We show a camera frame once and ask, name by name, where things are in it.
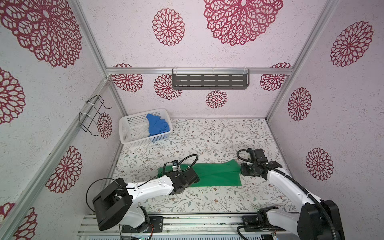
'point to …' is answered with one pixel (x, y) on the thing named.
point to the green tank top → (227, 174)
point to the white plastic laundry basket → (134, 129)
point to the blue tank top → (156, 125)
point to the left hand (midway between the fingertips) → (181, 181)
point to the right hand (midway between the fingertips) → (243, 167)
